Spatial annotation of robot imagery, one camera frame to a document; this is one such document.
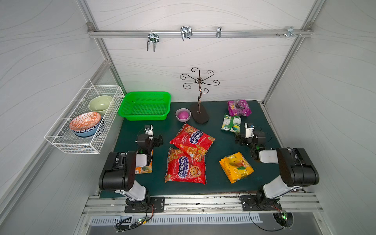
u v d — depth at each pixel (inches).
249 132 33.2
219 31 28.8
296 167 18.1
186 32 30.0
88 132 22.4
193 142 35.7
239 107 43.6
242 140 33.9
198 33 31.0
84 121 25.0
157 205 28.9
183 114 41.0
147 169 32.9
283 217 28.2
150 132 32.8
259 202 26.6
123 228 26.6
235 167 31.6
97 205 29.5
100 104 28.8
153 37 30.8
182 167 32.2
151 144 31.7
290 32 30.1
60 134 22.4
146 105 44.6
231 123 41.1
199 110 43.8
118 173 18.4
